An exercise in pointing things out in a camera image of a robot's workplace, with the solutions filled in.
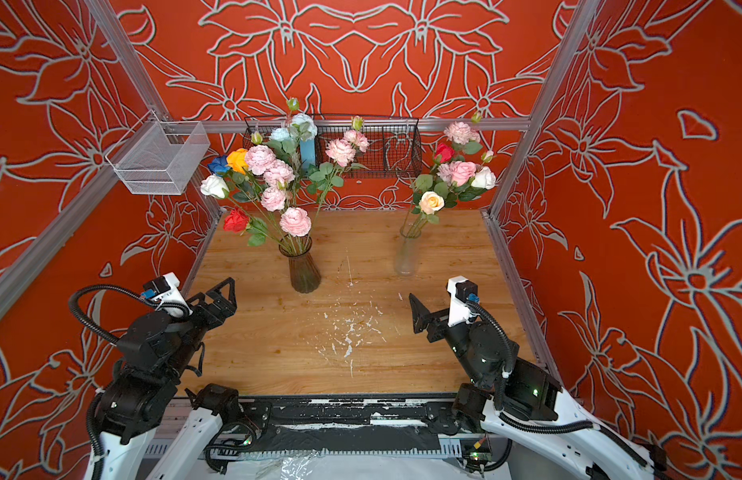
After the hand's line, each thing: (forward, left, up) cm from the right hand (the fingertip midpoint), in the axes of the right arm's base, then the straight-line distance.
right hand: (424, 292), depth 63 cm
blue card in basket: (+47, +30, +4) cm, 56 cm away
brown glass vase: (+19, +32, -19) cm, 42 cm away
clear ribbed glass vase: (+26, -1, -21) cm, 34 cm away
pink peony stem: (+18, +30, +4) cm, 35 cm away
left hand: (+2, +45, +1) cm, 45 cm away
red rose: (+19, +44, +4) cm, 48 cm away
